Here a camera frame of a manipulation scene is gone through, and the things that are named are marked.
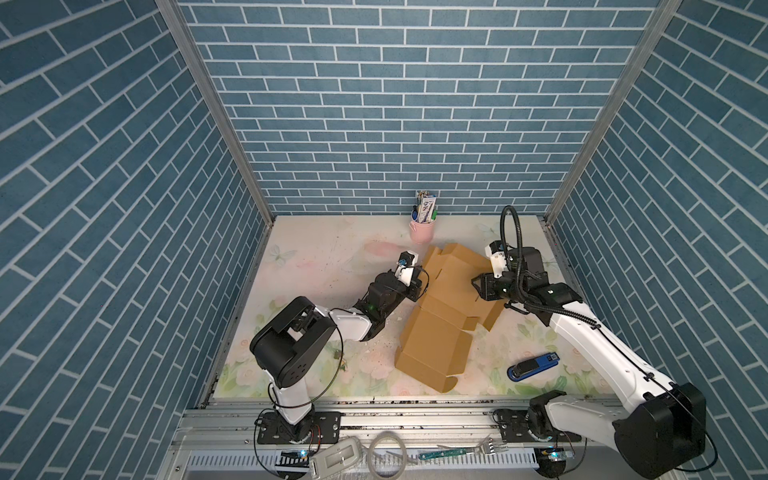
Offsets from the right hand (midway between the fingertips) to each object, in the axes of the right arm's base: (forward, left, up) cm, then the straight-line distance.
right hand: (475, 276), depth 82 cm
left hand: (+4, +15, -3) cm, 16 cm away
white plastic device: (-43, +32, -15) cm, 56 cm away
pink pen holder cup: (+28, +15, -13) cm, 34 cm away
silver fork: (-37, -3, -18) cm, 41 cm away
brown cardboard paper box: (-13, +10, -19) cm, 24 cm away
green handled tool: (-40, +8, -17) cm, 44 cm away
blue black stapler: (-19, -14, -14) cm, 28 cm away
